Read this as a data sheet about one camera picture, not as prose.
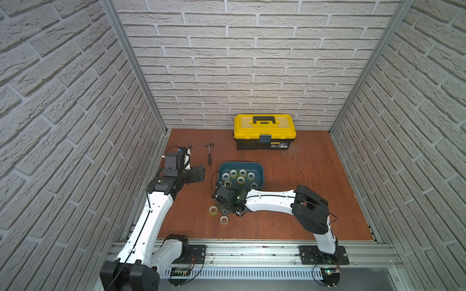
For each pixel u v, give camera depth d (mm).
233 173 974
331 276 700
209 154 1065
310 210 486
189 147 1098
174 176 569
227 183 947
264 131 965
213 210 851
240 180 947
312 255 738
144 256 391
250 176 974
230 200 653
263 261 726
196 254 740
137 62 873
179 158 592
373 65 852
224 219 829
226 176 971
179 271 725
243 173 978
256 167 964
